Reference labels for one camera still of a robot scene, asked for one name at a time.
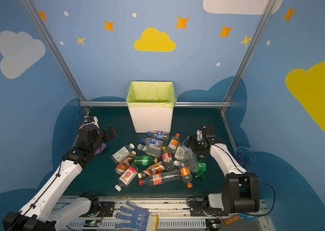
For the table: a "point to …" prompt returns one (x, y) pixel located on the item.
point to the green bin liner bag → (151, 94)
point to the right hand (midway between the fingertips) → (191, 144)
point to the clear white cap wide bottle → (152, 150)
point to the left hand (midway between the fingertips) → (110, 128)
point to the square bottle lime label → (179, 154)
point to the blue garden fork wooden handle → (234, 219)
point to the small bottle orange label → (185, 173)
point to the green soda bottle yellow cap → (143, 160)
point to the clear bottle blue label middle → (149, 141)
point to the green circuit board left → (92, 223)
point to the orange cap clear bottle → (173, 143)
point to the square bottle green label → (117, 157)
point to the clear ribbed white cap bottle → (193, 161)
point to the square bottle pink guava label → (127, 177)
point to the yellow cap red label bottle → (168, 161)
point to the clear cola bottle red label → (159, 178)
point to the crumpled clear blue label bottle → (158, 134)
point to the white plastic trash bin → (146, 119)
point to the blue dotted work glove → (139, 219)
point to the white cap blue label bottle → (188, 150)
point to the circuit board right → (213, 224)
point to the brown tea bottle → (120, 168)
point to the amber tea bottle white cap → (153, 169)
